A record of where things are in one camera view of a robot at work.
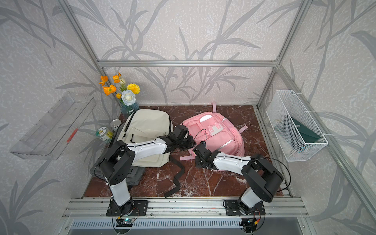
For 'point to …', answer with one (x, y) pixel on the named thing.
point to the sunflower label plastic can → (104, 134)
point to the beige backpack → (137, 126)
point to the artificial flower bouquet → (127, 91)
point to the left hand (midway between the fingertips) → (197, 143)
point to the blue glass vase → (127, 110)
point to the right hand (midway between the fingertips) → (198, 160)
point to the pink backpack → (217, 131)
